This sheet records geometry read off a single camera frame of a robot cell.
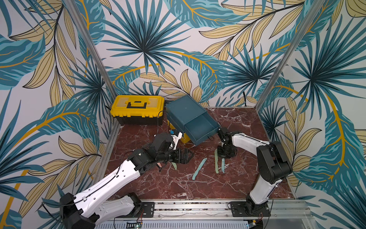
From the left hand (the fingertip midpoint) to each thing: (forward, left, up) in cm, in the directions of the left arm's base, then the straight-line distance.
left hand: (186, 157), depth 69 cm
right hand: (+11, -24, -22) cm, 35 cm away
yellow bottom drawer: (+19, 0, -15) cm, 24 cm away
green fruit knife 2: (+11, -20, -20) cm, 30 cm away
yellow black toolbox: (+37, +33, -7) cm, 50 cm away
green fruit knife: (+4, +6, -21) cm, 23 cm away
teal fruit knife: (+3, -9, -22) cm, 24 cm away
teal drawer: (+22, -10, -6) cm, 25 cm away
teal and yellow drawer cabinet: (+27, 0, -1) cm, 27 cm away
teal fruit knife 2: (+5, -24, -22) cm, 33 cm away
